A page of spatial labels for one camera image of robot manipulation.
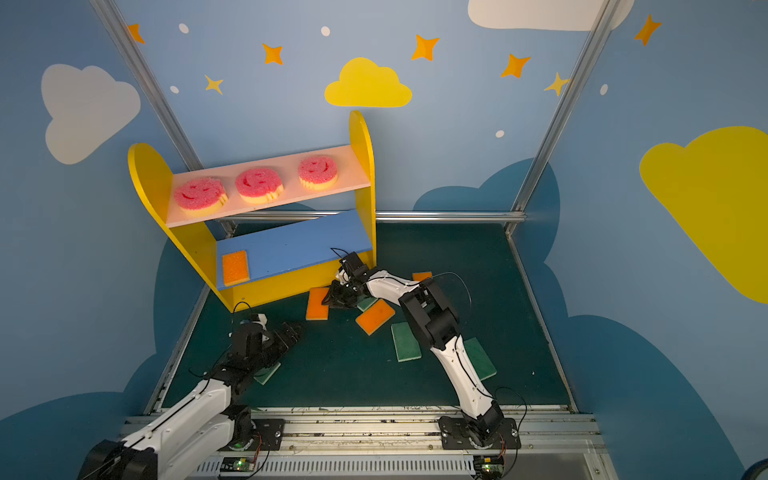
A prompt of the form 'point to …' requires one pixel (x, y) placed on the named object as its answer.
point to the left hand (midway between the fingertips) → (295, 332)
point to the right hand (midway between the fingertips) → (324, 302)
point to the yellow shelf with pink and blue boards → (271, 231)
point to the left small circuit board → (238, 464)
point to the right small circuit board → (488, 465)
